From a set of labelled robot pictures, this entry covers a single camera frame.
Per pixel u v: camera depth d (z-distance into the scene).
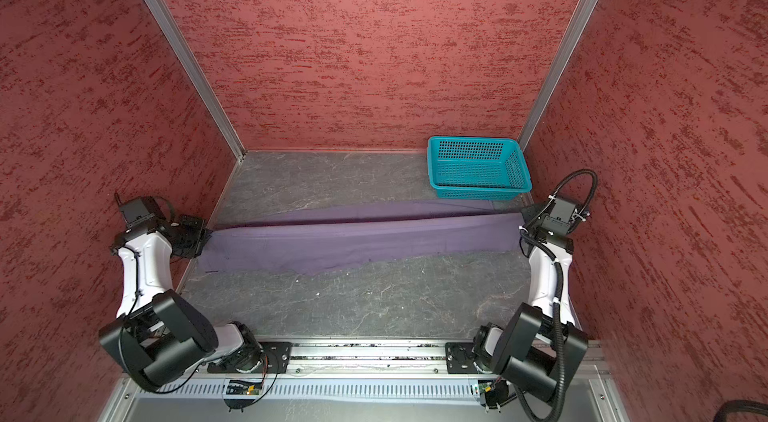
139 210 0.60
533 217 0.74
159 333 0.43
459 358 0.74
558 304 0.43
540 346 0.43
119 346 0.37
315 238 0.79
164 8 0.81
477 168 1.17
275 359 0.71
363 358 0.76
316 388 0.71
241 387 0.73
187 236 0.70
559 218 0.61
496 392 0.71
